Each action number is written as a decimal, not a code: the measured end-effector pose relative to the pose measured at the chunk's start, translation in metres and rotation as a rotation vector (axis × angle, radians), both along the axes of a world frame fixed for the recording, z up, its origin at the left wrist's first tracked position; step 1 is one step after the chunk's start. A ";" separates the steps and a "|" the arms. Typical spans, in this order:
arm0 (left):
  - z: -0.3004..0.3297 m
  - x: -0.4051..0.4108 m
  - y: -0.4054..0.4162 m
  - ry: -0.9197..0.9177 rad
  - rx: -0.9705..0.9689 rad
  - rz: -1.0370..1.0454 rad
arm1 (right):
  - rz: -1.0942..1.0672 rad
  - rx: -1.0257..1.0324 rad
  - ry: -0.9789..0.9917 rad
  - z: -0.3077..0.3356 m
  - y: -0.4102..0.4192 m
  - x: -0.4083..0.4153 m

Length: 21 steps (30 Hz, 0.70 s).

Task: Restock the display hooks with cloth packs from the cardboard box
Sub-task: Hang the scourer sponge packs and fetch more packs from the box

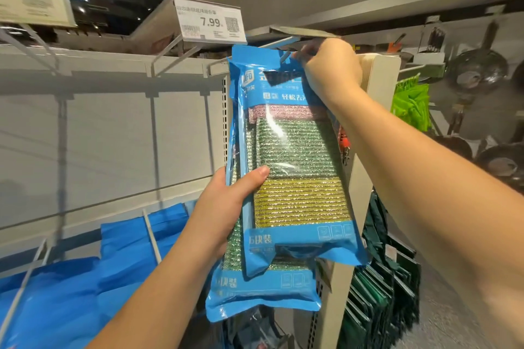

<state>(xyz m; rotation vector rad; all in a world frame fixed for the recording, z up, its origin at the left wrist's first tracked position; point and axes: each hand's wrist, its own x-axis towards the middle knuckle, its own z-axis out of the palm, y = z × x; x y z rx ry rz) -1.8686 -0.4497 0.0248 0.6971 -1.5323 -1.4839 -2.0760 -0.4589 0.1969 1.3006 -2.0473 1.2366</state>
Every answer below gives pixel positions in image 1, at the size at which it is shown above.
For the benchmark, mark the person's right hand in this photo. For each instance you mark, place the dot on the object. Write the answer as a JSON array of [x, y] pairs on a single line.
[[332, 71]]

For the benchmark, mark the blue steel-cloth packets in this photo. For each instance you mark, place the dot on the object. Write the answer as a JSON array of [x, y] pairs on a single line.
[[139, 238]]

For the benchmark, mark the metal peg hook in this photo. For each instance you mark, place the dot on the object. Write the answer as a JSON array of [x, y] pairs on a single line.
[[280, 42], [29, 46], [176, 57], [152, 237], [20, 295]]

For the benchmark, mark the clear grey price tag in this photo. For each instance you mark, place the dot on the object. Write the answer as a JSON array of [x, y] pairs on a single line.
[[299, 31]]

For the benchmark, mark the blue green scouring pad packet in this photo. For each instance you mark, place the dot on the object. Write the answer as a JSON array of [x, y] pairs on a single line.
[[262, 291], [299, 165]]

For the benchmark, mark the person's left hand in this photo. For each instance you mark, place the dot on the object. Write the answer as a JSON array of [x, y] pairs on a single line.
[[225, 210]]

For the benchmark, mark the clear packets with green print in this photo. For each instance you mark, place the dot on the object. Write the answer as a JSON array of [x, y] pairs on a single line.
[[254, 332]]

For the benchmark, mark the person's right forearm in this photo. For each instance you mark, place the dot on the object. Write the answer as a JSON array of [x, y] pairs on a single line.
[[426, 189]]

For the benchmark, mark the hanging red clip strip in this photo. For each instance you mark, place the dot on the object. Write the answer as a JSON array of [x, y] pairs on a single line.
[[345, 147]]

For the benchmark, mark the hanging bright green bags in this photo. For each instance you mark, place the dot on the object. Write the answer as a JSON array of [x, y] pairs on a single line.
[[412, 103]]

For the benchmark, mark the dark green goods pile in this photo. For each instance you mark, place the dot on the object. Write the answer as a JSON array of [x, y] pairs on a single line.
[[377, 295]]

